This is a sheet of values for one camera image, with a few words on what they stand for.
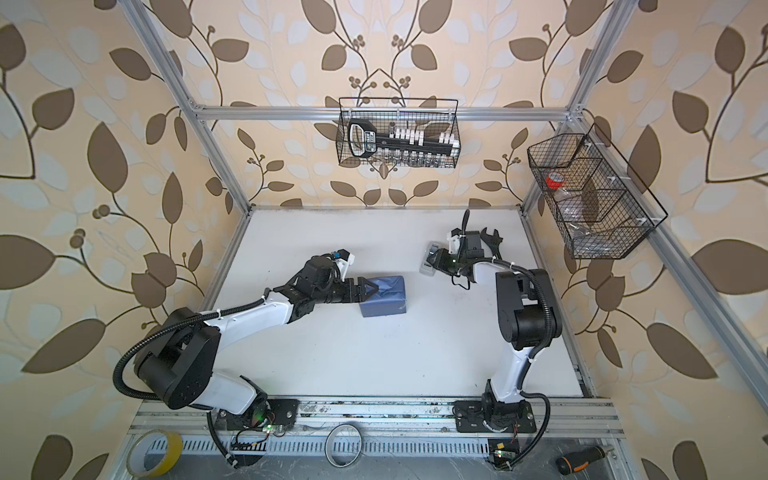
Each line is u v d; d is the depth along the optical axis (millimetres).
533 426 734
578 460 663
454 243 924
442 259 889
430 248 1038
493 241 1073
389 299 820
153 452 707
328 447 707
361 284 772
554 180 805
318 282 704
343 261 806
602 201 731
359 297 758
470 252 788
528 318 503
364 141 845
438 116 911
